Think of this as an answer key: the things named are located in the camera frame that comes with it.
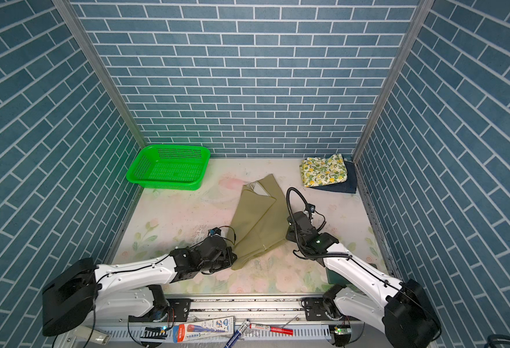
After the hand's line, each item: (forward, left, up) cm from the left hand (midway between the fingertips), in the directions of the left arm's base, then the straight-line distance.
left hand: (243, 262), depth 81 cm
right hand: (+12, -20, +5) cm, 24 cm away
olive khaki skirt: (+19, -6, -2) cm, 20 cm away
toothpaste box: (-20, +9, -3) cm, 22 cm away
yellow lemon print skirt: (+44, -34, +3) cm, 56 cm away
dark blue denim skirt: (+37, -49, +1) cm, 61 cm away
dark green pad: (-4, -34, -3) cm, 35 cm away
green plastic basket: (+52, +38, -3) cm, 64 cm away
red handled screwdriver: (-21, -11, -2) cm, 23 cm away
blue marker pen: (-21, +1, -2) cm, 22 cm away
